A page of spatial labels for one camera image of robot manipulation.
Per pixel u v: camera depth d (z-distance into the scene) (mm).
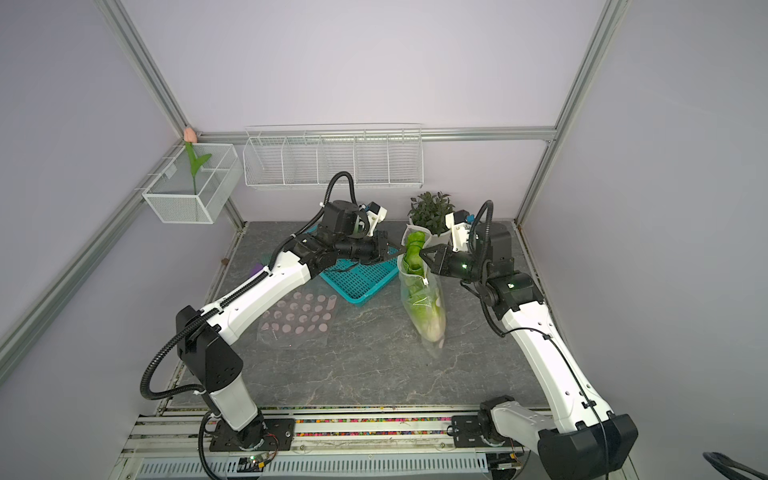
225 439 728
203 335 428
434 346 846
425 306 727
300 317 936
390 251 713
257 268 1076
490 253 512
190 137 890
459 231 631
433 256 677
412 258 777
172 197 755
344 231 609
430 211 991
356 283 1021
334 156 991
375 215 701
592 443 365
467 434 733
